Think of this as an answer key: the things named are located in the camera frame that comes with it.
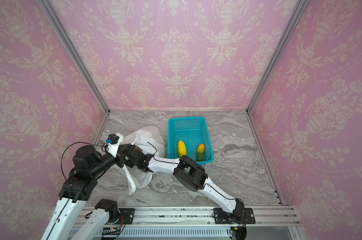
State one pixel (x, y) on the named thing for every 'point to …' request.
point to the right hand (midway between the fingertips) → (127, 153)
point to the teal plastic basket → (193, 131)
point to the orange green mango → (200, 152)
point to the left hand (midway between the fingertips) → (131, 145)
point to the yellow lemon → (182, 149)
